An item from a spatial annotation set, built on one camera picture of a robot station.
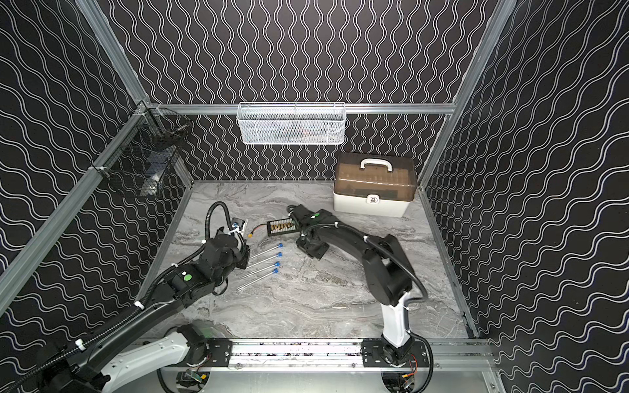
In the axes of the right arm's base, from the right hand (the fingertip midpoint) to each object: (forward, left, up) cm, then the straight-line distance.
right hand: (306, 251), depth 90 cm
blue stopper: (+6, +11, -6) cm, 14 cm away
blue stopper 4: (-5, +11, -6) cm, 14 cm away
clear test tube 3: (-9, +19, -6) cm, 22 cm away
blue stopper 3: (-3, +11, -5) cm, 12 cm away
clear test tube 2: (-5, +18, -6) cm, 20 cm away
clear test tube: (+3, +17, -6) cm, 18 cm away
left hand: (-4, +19, +15) cm, 25 cm away
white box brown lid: (+21, -25, +14) cm, 36 cm away
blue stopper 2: (+2, +11, -5) cm, 12 cm away
